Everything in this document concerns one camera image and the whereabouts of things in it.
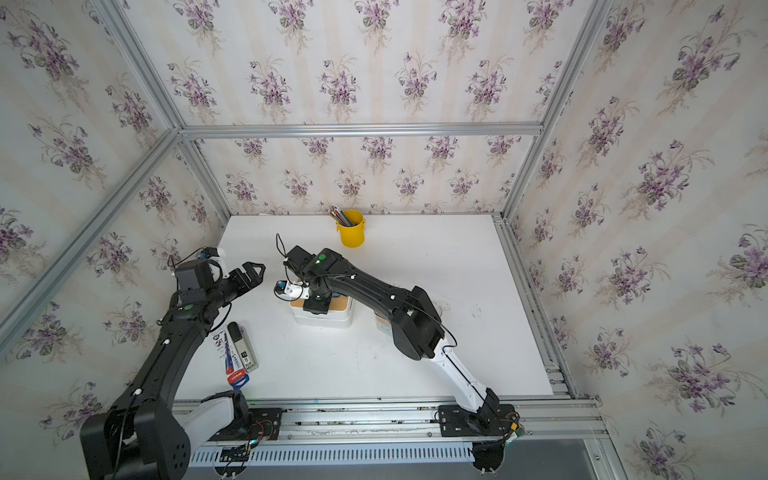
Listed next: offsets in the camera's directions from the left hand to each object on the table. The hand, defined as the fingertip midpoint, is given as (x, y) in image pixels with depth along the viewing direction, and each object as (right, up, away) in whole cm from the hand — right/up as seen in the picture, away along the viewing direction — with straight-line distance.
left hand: (254, 272), depth 82 cm
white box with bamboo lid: (+23, -13, +2) cm, 27 cm away
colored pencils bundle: (+20, +19, +16) cm, 32 cm away
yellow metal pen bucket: (+24, +11, +27) cm, 38 cm away
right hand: (+18, -8, +4) cm, 20 cm away
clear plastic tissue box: (+36, -15, +2) cm, 39 cm away
